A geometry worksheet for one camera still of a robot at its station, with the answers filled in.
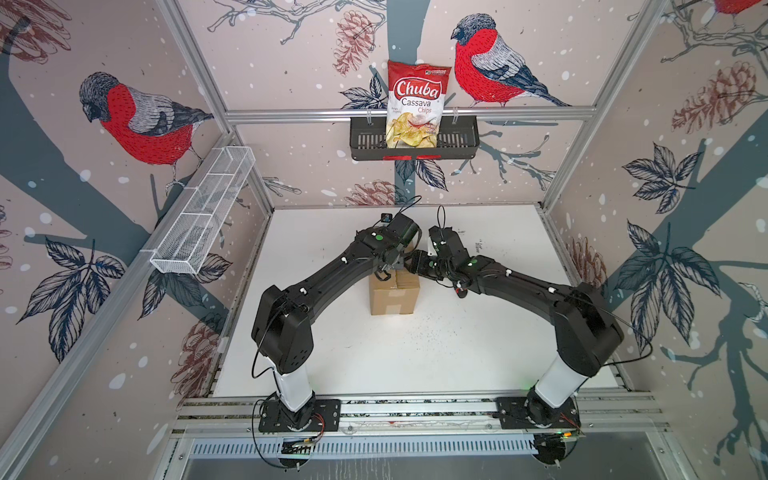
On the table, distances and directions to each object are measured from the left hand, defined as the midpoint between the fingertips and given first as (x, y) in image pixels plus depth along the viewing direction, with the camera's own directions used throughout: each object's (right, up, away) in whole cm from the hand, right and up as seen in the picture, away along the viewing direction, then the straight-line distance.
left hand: (388, 256), depth 84 cm
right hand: (+4, -4, +3) cm, 7 cm away
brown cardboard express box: (+2, -11, -4) cm, 11 cm away
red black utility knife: (+24, -13, +11) cm, 29 cm away
